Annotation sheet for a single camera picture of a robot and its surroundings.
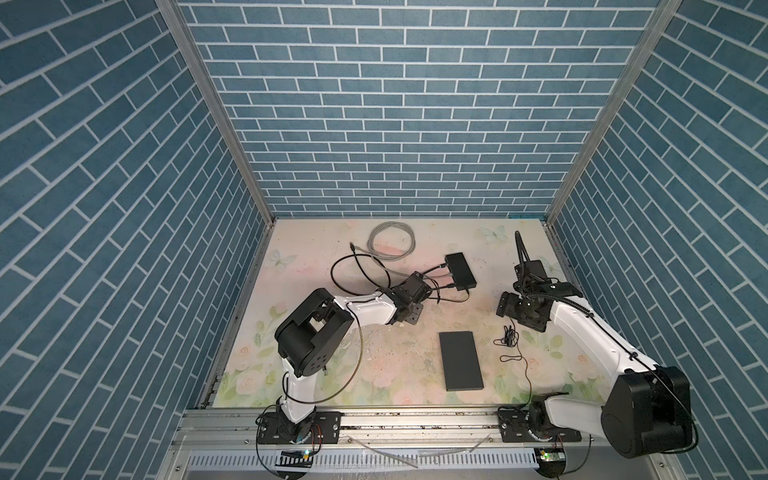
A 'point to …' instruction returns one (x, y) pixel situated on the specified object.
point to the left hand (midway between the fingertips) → (411, 308)
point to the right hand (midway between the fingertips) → (509, 310)
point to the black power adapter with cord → (461, 286)
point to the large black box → (461, 366)
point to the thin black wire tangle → (511, 339)
